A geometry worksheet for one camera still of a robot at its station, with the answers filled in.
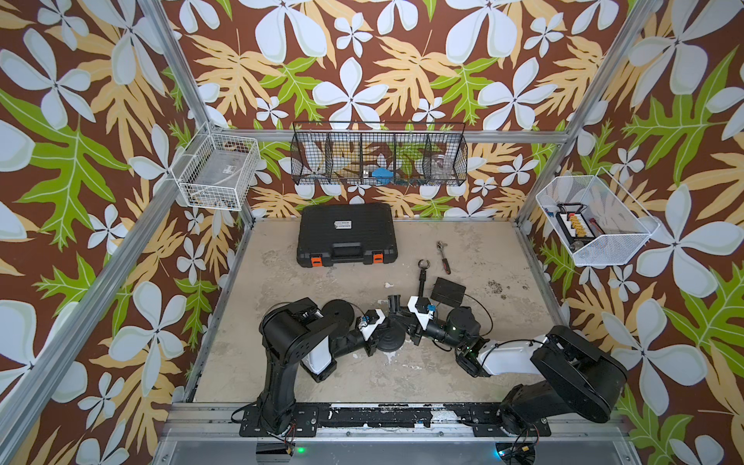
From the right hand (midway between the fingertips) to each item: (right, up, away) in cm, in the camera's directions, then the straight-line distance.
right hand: (392, 312), depth 79 cm
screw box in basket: (+53, +24, +4) cm, 59 cm away
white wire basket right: (+60, +25, +3) cm, 65 cm away
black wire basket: (-3, +50, +18) cm, 53 cm away
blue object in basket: (-2, +42, +15) cm, 44 cm away
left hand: (0, -5, +8) cm, 9 cm away
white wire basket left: (-52, +41, +7) cm, 67 cm away
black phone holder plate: (+20, +3, +15) cm, 25 cm away
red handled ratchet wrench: (+21, +19, +32) cm, 43 cm away
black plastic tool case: (-15, +24, +29) cm, 41 cm away
